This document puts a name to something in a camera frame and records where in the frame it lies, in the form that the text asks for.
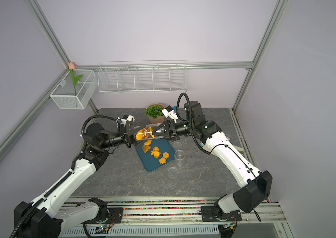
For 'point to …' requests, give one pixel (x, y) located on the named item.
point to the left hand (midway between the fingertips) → (146, 133)
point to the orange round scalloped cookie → (165, 155)
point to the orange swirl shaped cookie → (156, 148)
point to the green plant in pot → (154, 111)
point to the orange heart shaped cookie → (145, 148)
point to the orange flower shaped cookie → (162, 160)
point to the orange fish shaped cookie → (156, 153)
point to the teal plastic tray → (149, 161)
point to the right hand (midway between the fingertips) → (154, 136)
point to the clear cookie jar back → (179, 157)
